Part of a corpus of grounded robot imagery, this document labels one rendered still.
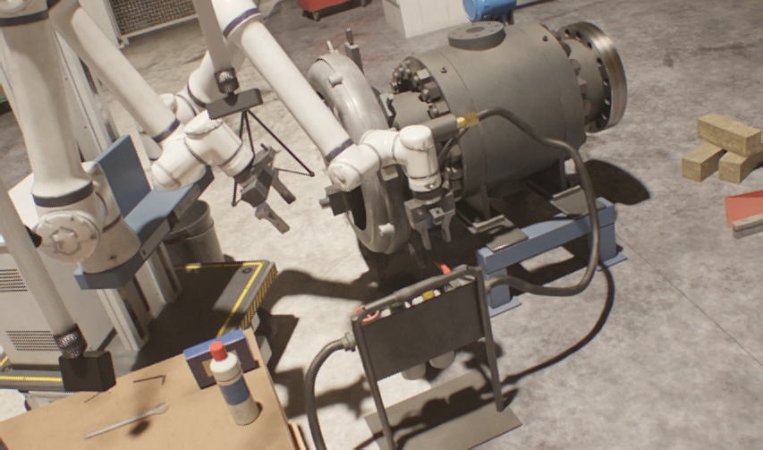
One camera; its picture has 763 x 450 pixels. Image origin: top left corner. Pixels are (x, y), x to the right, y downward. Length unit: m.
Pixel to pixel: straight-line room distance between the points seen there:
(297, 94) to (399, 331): 0.69
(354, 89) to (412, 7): 4.06
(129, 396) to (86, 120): 0.90
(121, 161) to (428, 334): 1.12
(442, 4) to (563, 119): 3.91
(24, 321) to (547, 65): 1.99
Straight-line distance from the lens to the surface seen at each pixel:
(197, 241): 3.05
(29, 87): 1.72
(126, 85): 1.85
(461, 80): 2.46
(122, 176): 2.34
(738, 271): 2.80
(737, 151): 3.40
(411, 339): 1.95
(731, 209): 3.17
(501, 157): 2.51
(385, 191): 2.25
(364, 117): 2.23
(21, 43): 1.70
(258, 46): 1.87
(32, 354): 2.58
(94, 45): 1.83
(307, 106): 1.83
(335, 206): 2.62
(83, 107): 2.35
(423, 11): 6.34
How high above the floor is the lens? 1.62
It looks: 28 degrees down
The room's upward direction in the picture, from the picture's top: 14 degrees counter-clockwise
